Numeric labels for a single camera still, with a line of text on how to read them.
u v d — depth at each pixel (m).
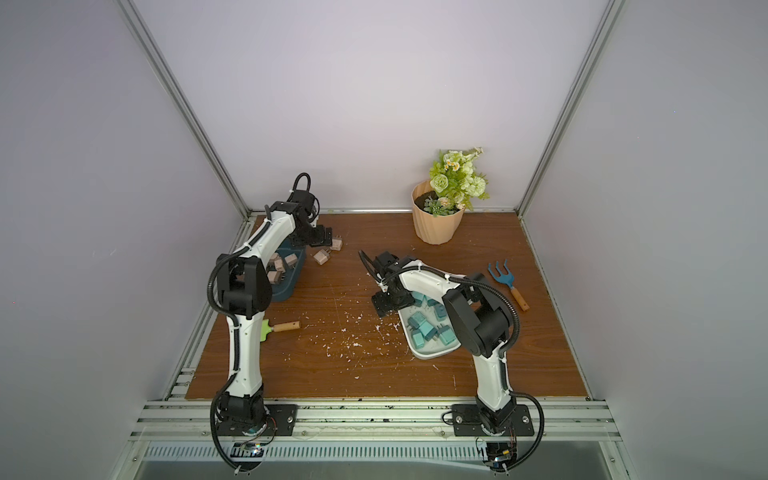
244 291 0.59
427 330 0.85
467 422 0.73
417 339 0.83
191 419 0.76
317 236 0.92
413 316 0.90
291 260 1.03
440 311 0.88
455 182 0.92
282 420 0.74
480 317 0.50
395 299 0.80
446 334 0.85
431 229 1.02
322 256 1.04
